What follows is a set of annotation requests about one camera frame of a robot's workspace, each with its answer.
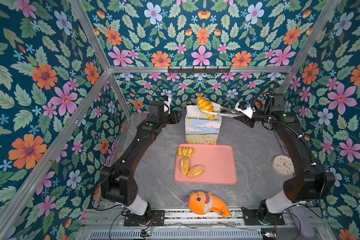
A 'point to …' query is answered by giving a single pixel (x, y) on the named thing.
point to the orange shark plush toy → (200, 203)
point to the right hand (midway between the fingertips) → (238, 110)
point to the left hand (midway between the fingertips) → (180, 108)
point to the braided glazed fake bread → (185, 151)
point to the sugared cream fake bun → (196, 171)
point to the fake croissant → (205, 105)
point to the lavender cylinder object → (301, 212)
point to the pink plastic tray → (219, 162)
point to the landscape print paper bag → (201, 132)
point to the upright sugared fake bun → (184, 165)
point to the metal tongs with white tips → (233, 113)
